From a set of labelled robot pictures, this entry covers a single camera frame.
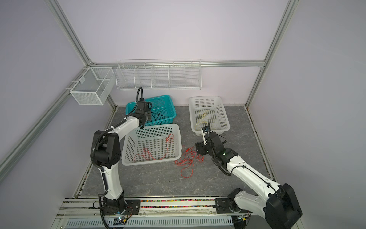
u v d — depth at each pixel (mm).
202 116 1128
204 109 1191
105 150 531
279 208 390
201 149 735
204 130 723
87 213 730
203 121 1093
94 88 1008
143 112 789
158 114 1140
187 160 906
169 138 939
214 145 607
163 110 1161
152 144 966
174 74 993
